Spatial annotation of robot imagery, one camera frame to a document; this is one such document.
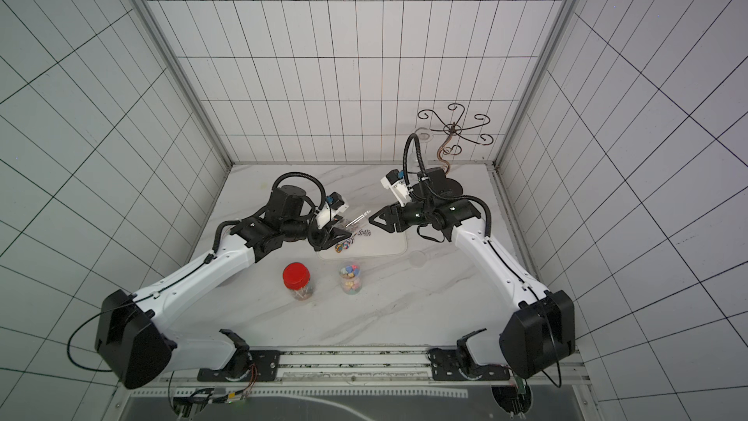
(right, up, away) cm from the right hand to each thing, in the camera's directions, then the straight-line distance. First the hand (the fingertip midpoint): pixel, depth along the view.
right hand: (378, 211), depth 76 cm
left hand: (-11, -5, +1) cm, 12 cm away
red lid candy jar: (-23, -18, +1) cm, 29 cm away
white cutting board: (-3, -12, +21) cm, 24 cm away
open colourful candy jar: (-8, -20, +4) cm, 22 cm away
